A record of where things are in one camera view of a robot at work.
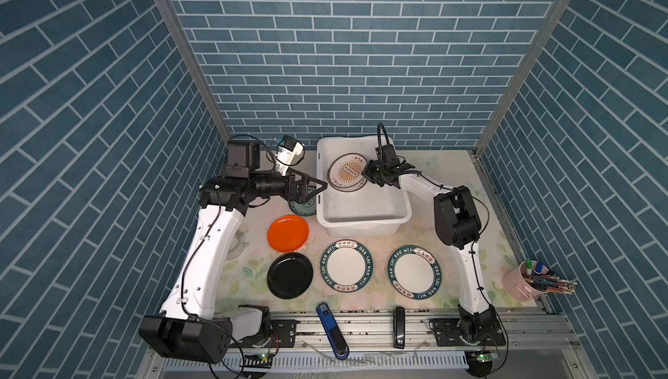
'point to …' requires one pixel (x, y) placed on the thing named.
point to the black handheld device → (399, 327)
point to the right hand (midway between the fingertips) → (359, 169)
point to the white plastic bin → (371, 210)
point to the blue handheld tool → (332, 331)
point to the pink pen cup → (517, 288)
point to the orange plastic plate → (288, 233)
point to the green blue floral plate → (306, 208)
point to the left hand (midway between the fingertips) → (315, 181)
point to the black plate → (290, 275)
